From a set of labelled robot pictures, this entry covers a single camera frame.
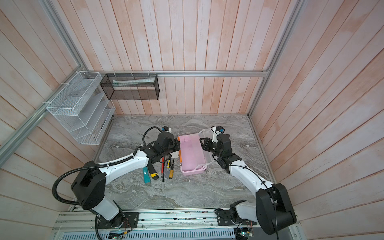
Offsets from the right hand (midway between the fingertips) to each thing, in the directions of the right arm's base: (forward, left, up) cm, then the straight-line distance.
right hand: (201, 139), depth 85 cm
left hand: (-3, +12, -2) cm, 12 cm away
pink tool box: (-5, +5, -15) cm, 16 cm away
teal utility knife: (-17, +32, -17) cm, 40 cm away
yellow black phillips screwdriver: (-9, +20, -14) cm, 26 cm away
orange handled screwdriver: (-14, +18, -15) cm, 27 cm away
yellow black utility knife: (-15, +29, -15) cm, 36 cm away
